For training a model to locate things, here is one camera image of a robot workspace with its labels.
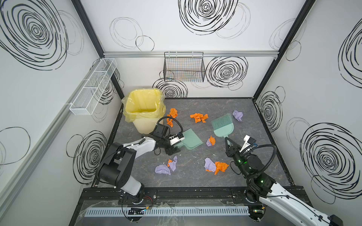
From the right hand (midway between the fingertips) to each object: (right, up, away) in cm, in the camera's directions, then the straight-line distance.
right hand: (222, 140), depth 73 cm
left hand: (-24, -6, +17) cm, 30 cm away
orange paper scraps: (-9, +10, +32) cm, 35 cm away
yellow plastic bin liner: (-53, +21, +26) cm, 62 cm away
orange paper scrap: (-29, +13, +35) cm, 47 cm away
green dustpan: (-15, -6, +22) cm, 28 cm away
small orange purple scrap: (-2, -5, +20) cm, 21 cm away
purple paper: (-33, -19, +9) cm, 39 cm away
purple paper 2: (-5, -17, +11) cm, 21 cm away
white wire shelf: (-71, +20, -1) cm, 74 cm away
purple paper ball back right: (+21, +12, +33) cm, 41 cm away
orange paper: (+2, -18, +10) cm, 20 cm away
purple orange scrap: (-28, -17, +11) cm, 34 cm away
